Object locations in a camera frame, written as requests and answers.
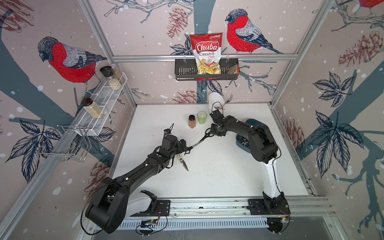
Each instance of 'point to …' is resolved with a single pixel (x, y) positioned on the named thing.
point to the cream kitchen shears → (181, 159)
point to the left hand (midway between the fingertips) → (182, 140)
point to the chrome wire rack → (69, 141)
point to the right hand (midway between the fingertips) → (212, 131)
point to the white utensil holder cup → (216, 101)
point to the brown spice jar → (192, 121)
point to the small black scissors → (207, 133)
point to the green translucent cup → (201, 116)
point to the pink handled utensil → (229, 100)
